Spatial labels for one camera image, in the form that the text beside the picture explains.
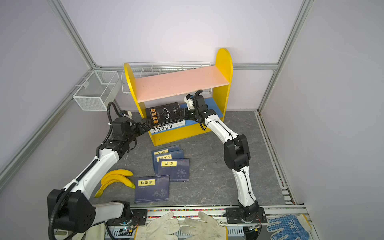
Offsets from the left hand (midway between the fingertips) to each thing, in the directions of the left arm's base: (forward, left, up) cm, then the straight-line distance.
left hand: (146, 124), depth 82 cm
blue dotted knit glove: (-51, -73, -23) cm, 92 cm away
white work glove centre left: (-46, -9, -22) cm, 52 cm away
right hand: (+9, -18, -3) cm, 20 cm away
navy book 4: (-5, -6, -22) cm, 23 cm away
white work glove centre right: (-48, -29, -23) cm, 61 cm away
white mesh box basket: (+29, +36, +3) cm, 46 cm away
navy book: (-28, -1, -21) cm, 36 cm away
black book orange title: (+10, -9, -3) cm, 14 cm away
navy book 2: (-19, -16, -21) cm, 32 cm away
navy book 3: (-8, -16, -21) cm, 28 cm away
